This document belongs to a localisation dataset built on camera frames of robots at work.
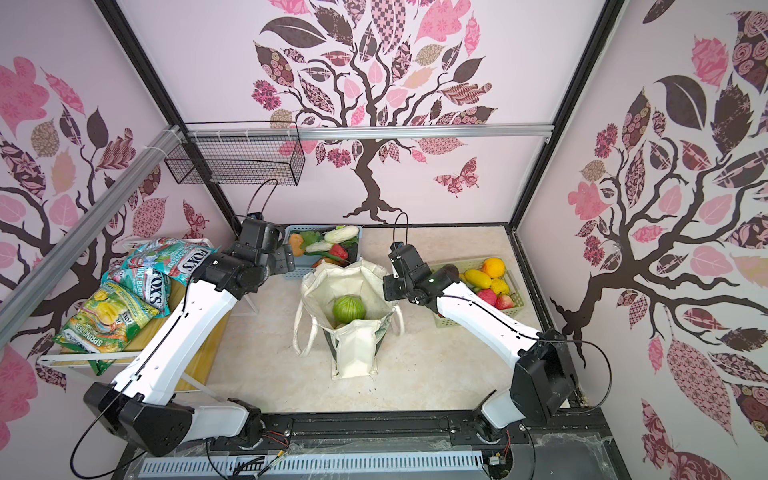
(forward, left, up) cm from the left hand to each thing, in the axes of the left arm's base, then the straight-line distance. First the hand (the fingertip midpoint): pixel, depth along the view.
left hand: (271, 259), depth 75 cm
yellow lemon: (+5, -67, -21) cm, 70 cm away
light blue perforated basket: (+28, -6, -18) cm, 34 cm away
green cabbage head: (-4, -18, -19) cm, 26 cm away
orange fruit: (+12, -66, -19) cm, 69 cm away
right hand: (0, -31, -9) cm, 32 cm away
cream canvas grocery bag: (-17, -21, -16) cm, 32 cm away
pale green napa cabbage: (+26, -13, -18) cm, 34 cm away
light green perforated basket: (+14, -61, -21) cm, 66 cm away
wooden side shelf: (-25, +19, +5) cm, 32 cm away
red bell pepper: (+20, -12, -20) cm, 31 cm away
